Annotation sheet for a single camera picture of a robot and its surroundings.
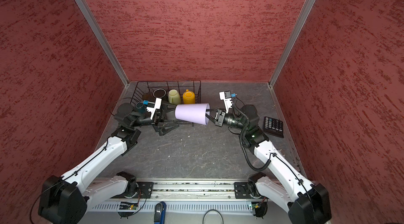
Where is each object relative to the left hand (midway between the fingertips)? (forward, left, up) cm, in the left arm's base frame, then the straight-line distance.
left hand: (178, 118), depth 64 cm
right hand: (+1, -10, 0) cm, 10 cm away
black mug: (+30, +19, -19) cm, 40 cm away
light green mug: (+28, +9, -20) cm, 35 cm away
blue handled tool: (-32, +7, -26) cm, 41 cm away
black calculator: (+12, -54, -29) cm, 62 cm away
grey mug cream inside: (+15, +10, -23) cm, 29 cm away
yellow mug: (+29, 0, -21) cm, 36 cm away
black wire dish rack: (+41, +31, -25) cm, 57 cm away
